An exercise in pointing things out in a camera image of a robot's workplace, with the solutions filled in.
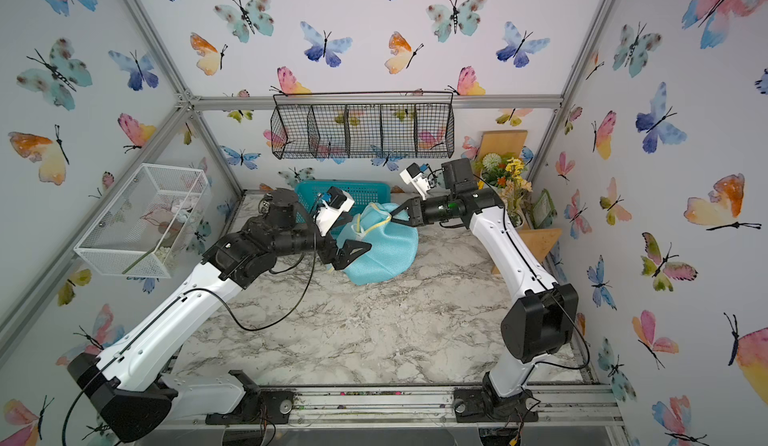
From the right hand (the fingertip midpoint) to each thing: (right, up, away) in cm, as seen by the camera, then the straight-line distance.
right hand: (392, 216), depth 72 cm
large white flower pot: (+34, +15, +26) cm, 45 cm away
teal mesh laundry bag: (0, -6, -4) cm, 8 cm away
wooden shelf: (+40, +25, +28) cm, 55 cm away
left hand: (-7, -3, -6) cm, 10 cm away
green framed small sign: (+54, +3, +37) cm, 66 cm away
